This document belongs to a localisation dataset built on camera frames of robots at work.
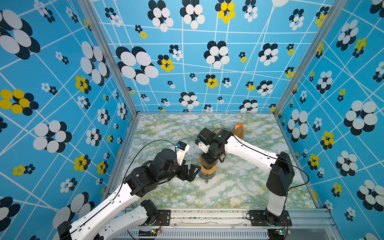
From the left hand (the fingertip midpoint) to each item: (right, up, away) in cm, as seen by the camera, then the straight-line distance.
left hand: (194, 165), depth 66 cm
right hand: (+7, -1, +16) cm, 17 cm away
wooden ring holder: (+7, -7, +12) cm, 16 cm away
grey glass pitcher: (+6, -10, +13) cm, 18 cm away
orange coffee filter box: (+29, +15, +33) cm, 46 cm away
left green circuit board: (-20, -33, +4) cm, 39 cm away
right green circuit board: (+39, -34, +4) cm, 52 cm away
